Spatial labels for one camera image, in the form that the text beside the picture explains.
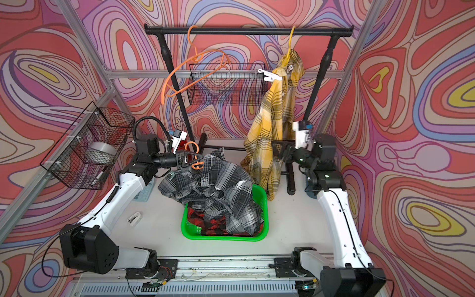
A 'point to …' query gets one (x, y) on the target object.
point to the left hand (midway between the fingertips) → (202, 159)
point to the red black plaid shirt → (216, 225)
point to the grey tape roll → (101, 153)
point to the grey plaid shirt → (216, 187)
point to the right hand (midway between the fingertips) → (275, 147)
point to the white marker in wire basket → (98, 177)
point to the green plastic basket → (190, 231)
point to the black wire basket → (84, 153)
